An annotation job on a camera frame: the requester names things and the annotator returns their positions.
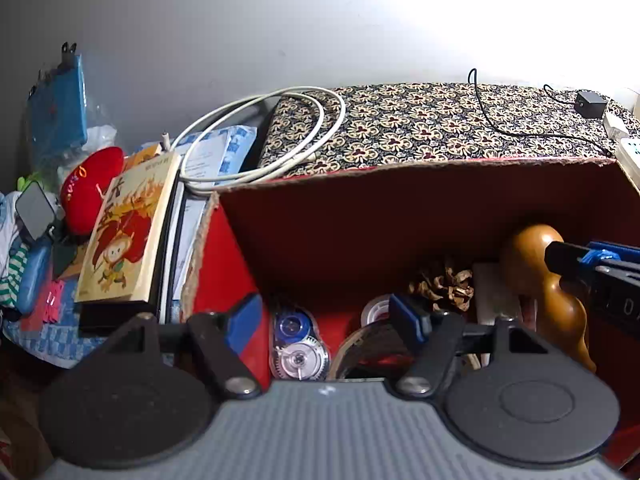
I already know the green striped cloth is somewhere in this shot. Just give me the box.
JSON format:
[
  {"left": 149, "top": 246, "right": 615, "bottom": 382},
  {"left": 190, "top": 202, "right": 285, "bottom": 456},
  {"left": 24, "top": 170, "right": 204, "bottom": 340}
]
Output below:
[{"left": 0, "top": 240, "right": 31, "bottom": 311}]

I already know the red plush toy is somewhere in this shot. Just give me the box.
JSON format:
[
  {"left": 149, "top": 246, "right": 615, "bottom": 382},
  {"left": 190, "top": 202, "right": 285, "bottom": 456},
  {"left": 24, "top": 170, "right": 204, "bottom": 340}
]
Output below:
[{"left": 60, "top": 146, "right": 126, "bottom": 236}]

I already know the black power adapter with cable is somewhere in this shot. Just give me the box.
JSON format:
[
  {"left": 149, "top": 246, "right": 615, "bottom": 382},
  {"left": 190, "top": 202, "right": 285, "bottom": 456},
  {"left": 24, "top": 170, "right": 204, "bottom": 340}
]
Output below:
[{"left": 467, "top": 67, "right": 613, "bottom": 158}]

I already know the blue and white packet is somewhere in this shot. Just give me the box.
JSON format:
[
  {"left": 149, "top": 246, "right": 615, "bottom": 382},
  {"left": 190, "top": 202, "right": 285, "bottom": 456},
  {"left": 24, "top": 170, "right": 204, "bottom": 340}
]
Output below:
[{"left": 172, "top": 125, "right": 258, "bottom": 191}]

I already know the small clear tape roll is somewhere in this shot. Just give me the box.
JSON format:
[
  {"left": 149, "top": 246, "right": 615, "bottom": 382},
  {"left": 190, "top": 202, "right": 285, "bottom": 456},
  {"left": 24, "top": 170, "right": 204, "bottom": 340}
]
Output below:
[{"left": 361, "top": 296, "right": 396, "bottom": 328}]

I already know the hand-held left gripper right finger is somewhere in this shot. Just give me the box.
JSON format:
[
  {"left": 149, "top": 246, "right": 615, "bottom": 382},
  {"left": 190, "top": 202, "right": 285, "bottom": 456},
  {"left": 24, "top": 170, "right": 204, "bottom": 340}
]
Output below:
[{"left": 389, "top": 294, "right": 558, "bottom": 398}]

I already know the dark flat box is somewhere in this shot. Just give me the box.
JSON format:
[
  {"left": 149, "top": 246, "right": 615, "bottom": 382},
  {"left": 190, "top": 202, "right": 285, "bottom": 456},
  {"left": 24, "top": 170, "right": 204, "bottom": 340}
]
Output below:
[{"left": 79, "top": 300, "right": 161, "bottom": 336}]

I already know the black rounded mirror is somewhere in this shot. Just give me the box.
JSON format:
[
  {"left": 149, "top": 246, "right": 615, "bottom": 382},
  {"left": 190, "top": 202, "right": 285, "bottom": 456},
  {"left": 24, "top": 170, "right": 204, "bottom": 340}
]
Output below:
[{"left": 15, "top": 181, "right": 57, "bottom": 241}]

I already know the white power strip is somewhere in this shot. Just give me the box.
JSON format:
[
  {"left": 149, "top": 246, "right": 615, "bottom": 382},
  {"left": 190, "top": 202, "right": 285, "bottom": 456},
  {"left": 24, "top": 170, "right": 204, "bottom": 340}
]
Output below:
[{"left": 614, "top": 135, "right": 640, "bottom": 188}]

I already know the clear plastic packet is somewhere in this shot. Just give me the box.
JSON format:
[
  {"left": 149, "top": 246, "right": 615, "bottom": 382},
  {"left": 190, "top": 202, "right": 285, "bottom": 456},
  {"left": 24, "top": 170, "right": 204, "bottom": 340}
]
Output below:
[{"left": 472, "top": 261, "right": 523, "bottom": 331}]

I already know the white paper booklet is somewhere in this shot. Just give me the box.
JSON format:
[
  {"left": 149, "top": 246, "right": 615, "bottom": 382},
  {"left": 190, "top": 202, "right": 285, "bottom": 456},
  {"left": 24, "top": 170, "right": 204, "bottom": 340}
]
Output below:
[{"left": 172, "top": 200, "right": 208, "bottom": 301}]

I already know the blue plastic bag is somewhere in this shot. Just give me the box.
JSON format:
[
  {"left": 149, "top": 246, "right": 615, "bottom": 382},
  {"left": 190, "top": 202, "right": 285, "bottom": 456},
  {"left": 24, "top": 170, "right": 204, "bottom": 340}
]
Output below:
[{"left": 27, "top": 42, "right": 88, "bottom": 171}]

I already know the blue clear correction tape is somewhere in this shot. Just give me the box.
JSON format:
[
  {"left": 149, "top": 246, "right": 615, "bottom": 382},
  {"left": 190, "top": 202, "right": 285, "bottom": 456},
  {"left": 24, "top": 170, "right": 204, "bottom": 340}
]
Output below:
[{"left": 270, "top": 307, "right": 331, "bottom": 381}]

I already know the red cardboard box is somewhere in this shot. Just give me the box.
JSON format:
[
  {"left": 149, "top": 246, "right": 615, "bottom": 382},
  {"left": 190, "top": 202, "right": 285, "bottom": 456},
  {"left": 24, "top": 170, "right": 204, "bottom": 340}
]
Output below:
[{"left": 181, "top": 157, "right": 640, "bottom": 476}]

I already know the yellow illustrated book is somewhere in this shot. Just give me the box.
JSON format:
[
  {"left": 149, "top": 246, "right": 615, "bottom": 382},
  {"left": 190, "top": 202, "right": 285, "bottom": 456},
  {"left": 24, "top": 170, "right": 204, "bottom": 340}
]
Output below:
[{"left": 75, "top": 152, "right": 182, "bottom": 305}]

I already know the brown pine cone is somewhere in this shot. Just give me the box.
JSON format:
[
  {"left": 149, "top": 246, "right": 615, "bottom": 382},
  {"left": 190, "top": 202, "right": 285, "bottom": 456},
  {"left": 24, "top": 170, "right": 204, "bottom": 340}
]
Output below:
[{"left": 407, "top": 260, "right": 475, "bottom": 313}]

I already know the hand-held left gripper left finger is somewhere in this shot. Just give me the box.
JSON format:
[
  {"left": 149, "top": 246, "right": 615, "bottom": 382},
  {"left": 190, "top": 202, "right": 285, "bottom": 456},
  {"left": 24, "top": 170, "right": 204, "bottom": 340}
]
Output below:
[{"left": 97, "top": 294, "right": 264, "bottom": 401}]

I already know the blue checkered cloth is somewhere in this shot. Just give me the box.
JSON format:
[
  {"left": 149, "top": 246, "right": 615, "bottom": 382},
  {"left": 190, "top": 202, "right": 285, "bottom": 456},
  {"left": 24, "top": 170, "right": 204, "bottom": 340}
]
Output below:
[{"left": 2, "top": 310, "right": 108, "bottom": 368}]

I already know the brown wooden gourd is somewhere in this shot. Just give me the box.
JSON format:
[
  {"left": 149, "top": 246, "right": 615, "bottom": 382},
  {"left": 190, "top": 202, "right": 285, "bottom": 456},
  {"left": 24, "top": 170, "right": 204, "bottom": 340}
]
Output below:
[{"left": 501, "top": 224, "right": 598, "bottom": 373}]

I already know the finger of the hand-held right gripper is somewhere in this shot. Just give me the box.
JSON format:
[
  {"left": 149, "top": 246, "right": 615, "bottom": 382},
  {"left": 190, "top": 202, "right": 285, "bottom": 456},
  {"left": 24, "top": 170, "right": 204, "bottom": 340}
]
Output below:
[{"left": 544, "top": 241, "right": 640, "bottom": 281}]

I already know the large brown tape roll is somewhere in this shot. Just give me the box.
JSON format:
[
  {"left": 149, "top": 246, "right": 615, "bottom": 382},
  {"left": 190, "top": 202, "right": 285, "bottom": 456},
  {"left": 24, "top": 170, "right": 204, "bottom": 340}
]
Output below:
[{"left": 327, "top": 322, "right": 481, "bottom": 381}]

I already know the white plug adapter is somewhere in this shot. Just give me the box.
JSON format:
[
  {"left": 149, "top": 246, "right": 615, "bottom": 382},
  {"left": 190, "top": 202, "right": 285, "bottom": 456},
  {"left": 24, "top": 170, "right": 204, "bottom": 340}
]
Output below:
[{"left": 602, "top": 110, "right": 630, "bottom": 142}]

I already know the pink plastic item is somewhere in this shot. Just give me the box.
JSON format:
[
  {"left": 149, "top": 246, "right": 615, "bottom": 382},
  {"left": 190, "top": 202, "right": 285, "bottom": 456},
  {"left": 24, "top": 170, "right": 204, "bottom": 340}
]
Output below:
[{"left": 42, "top": 280, "right": 66, "bottom": 323}]

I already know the coiled white cable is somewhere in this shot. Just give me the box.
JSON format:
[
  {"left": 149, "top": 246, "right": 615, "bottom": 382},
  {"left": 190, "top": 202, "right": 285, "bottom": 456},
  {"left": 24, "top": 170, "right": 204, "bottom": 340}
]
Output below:
[{"left": 160, "top": 86, "right": 347, "bottom": 192}]

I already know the blue oval case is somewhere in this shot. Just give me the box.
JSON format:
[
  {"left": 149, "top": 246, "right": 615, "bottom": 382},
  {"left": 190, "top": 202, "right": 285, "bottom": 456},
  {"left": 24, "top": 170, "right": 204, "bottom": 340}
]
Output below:
[{"left": 15, "top": 237, "right": 53, "bottom": 316}]

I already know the floral patterned cloth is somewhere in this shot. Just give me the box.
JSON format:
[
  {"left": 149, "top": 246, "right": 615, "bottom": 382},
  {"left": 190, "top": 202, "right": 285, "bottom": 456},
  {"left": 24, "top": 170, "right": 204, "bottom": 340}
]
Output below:
[{"left": 255, "top": 82, "right": 640, "bottom": 181}]

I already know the clear plastic bag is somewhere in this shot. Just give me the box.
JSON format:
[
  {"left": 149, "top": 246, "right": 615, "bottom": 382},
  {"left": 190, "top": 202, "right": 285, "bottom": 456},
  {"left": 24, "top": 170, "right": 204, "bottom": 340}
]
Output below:
[{"left": 85, "top": 122, "right": 118, "bottom": 161}]

